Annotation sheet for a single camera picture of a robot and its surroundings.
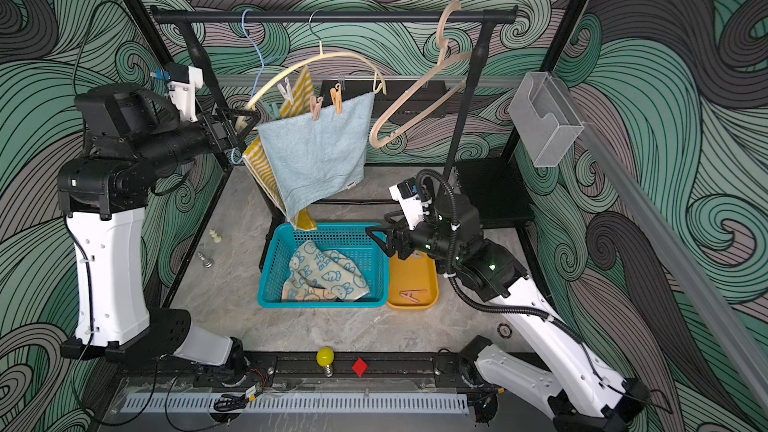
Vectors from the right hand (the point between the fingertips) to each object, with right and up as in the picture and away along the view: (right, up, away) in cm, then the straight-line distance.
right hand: (373, 226), depth 61 cm
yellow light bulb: (-12, -34, +12) cm, 38 cm away
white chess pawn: (-53, -9, +36) cm, 65 cm away
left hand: (-23, +22, -8) cm, 33 cm away
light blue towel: (-15, +15, +13) cm, 25 cm away
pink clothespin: (+10, -23, +24) cm, 35 cm away
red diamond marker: (-3, -37, +12) cm, 39 cm away
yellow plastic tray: (+11, -20, +25) cm, 34 cm away
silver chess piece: (-53, -16, +31) cm, 63 cm away
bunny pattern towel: (-16, -18, +24) cm, 34 cm away
